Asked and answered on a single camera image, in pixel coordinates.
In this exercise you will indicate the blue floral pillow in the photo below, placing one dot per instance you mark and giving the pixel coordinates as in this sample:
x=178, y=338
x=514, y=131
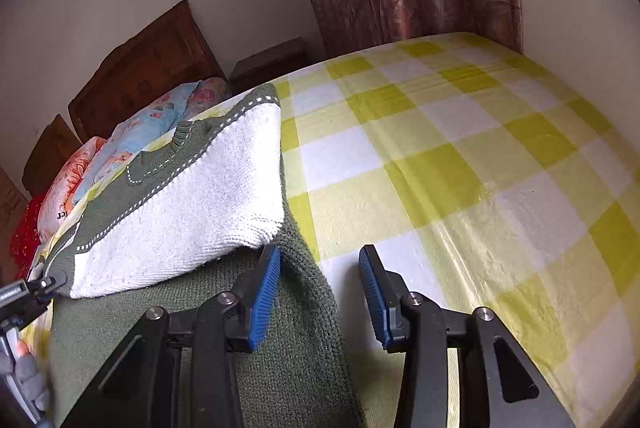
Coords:
x=151, y=122

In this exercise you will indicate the green and white knit sweater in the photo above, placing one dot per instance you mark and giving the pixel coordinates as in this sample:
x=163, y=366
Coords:
x=177, y=226

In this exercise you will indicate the red dotted blanket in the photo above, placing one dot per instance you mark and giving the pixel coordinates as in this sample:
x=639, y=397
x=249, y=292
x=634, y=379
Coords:
x=25, y=238

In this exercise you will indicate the yellow checked bed sheet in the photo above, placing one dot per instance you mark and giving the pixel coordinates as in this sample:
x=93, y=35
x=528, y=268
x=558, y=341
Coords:
x=481, y=179

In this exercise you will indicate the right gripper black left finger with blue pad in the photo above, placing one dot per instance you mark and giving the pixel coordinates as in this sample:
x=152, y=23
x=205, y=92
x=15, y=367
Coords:
x=138, y=385

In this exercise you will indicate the small dark wooden headboard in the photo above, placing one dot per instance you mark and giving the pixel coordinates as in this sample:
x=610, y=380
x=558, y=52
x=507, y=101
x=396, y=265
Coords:
x=55, y=146

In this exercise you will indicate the orange floral pillow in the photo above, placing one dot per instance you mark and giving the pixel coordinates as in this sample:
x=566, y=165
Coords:
x=56, y=204

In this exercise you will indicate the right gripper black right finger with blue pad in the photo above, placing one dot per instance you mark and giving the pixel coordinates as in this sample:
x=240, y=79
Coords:
x=499, y=384

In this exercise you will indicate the dark wooden nightstand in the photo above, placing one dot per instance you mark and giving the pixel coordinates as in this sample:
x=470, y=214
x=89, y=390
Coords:
x=269, y=64

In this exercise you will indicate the gloved left hand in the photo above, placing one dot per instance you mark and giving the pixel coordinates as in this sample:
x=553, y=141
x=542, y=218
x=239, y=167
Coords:
x=24, y=369

